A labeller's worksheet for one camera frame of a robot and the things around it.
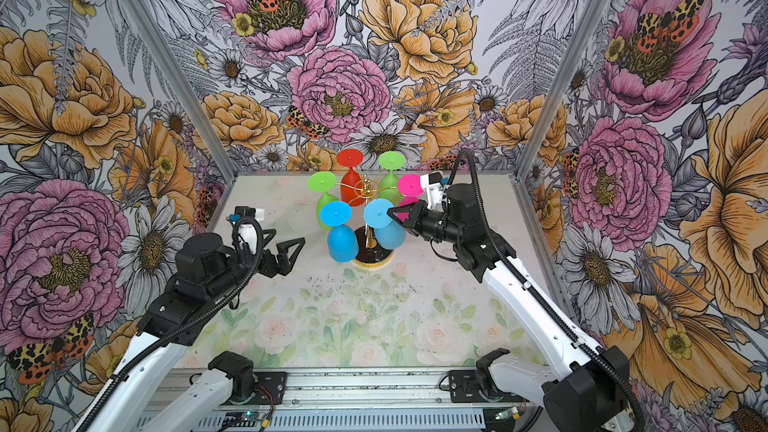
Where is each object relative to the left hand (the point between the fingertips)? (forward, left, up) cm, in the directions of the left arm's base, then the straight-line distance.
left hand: (289, 246), depth 70 cm
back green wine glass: (+19, -23, -2) cm, 30 cm away
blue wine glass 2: (+6, -23, -3) cm, 24 cm away
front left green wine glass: (+17, -6, +3) cm, 18 cm away
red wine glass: (+16, -13, +1) cm, 21 cm away
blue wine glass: (+5, -11, -6) cm, 13 cm away
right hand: (+3, -23, +5) cm, 23 cm away
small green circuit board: (-29, +10, -27) cm, 41 cm away
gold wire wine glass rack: (+12, -17, -25) cm, 33 cm away
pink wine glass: (+14, -28, +3) cm, 32 cm away
